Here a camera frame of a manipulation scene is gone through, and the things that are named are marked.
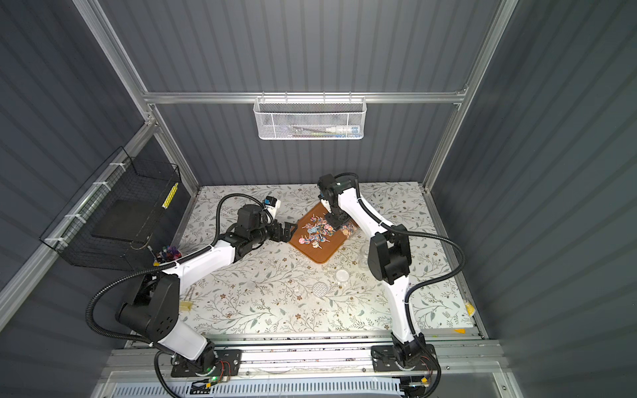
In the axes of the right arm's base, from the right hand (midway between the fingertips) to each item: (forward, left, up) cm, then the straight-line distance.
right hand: (346, 220), depth 94 cm
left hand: (-5, +20, +4) cm, 22 cm away
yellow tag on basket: (-2, +60, +15) cm, 62 cm away
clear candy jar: (-27, -2, +22) cm, 35 cm away
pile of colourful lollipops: (+1, +11, -9) cm, 14 cm away
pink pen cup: (-15, +61, +1) cm, 63 cm away
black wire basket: (-9, +68, +18) cm, 71 cm away
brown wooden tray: (-9, +9, -11) cm, 17 cm away
